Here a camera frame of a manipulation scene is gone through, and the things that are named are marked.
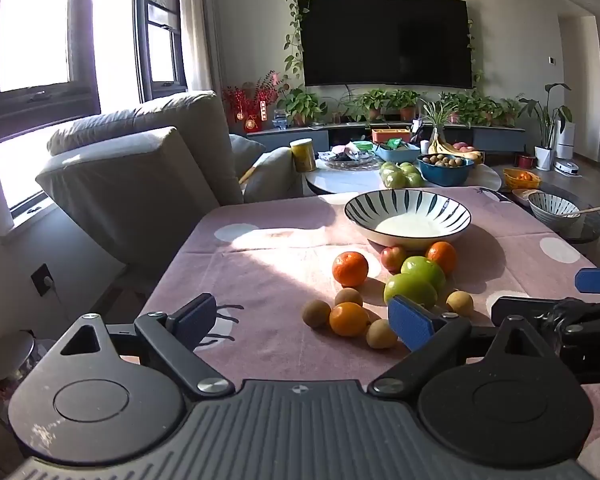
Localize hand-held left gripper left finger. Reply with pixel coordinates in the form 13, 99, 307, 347
56, 293, 235, 401

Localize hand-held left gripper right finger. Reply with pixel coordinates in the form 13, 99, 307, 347
369, 296, 558, 401

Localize green apple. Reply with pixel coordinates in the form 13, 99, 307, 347
383, 273, 438, 311
401, 256, 447, 293

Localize brown kiwi fruit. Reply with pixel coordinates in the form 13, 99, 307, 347
334, 288, 364, 308
302, 300, 332, 329
366, 318, 399, 350
446, 290, 475, 317

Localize orange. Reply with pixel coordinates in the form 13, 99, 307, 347
329, 302, 370, 337
332, 251, 370, 288
426, 241, 458, 276

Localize red apple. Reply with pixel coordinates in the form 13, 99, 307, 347
380, 245, 408, 275

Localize large striped ceramic bowl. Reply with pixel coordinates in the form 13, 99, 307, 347
343, 190, 473, 252

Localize pile of kiwi fruits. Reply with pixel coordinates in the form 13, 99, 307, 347
422, 155, 467, 168

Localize dark round side table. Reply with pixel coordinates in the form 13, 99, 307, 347
510, 182, 600, 243

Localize small striped ceramic bowl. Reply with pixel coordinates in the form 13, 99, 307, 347
527, 191, 582, 226

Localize orange basket with tangerines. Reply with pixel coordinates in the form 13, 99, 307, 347
502, 168, 542, 191

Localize white robot vacuum dock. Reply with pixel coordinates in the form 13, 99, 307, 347
555, 120, 586, 177

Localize tray of green apples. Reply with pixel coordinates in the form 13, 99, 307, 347
379, 161, 426, 190

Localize grey sofa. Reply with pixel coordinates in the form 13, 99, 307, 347
35, 90, 306, 266

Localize blue bowl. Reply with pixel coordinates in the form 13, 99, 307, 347
417, 154, 473, 186

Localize white round coffee table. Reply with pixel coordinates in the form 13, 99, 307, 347
305, 157, 502, 196

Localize tall plant in white pot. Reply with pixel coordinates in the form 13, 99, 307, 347
519, 82, 573, 171

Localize grey cushion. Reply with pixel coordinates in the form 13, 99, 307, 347
229, 134, 267, 186

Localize blue basket with packets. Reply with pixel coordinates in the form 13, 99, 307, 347
374, 141, 422, 163

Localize grey television cabinet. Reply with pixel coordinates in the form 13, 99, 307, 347
230, 122, 527, 153

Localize glass plate with snacks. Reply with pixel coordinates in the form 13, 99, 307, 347
325, 145, 381, 168

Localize bunch of bananas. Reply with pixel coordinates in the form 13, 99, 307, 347
427, 132, 483, 161

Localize orange box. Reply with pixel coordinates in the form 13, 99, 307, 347
371, 128, 412, 144

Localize yellow can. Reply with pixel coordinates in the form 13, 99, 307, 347
290, 138, 317, 173

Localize potted green plant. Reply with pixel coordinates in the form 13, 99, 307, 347
352, 89, 396, 122
437, 91, 481, 126
500, 96, 525, 127
277, 87, 327, 127
390, 90, 423, 122
475, 95, 502, 127

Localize spider plant in vase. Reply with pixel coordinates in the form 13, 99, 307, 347
420, 100, 456, 153

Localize red flower decoration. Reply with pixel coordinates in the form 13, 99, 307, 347
222, 72, 283, 133

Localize narrow dark-framed window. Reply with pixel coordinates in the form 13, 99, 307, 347
134, 0, 188, 106

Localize green ivy vine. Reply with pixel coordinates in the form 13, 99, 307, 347
282, 0, 483, 91

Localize beige curtain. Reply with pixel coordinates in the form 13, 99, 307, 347
180, 0, 218, 95

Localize large dark-framed window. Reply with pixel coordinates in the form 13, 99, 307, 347
0, 0, 103, 216

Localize wall power outlet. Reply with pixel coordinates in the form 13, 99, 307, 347
30, 263, 56, 297

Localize wall television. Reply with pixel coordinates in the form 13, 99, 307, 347
296, 0, 473, 89

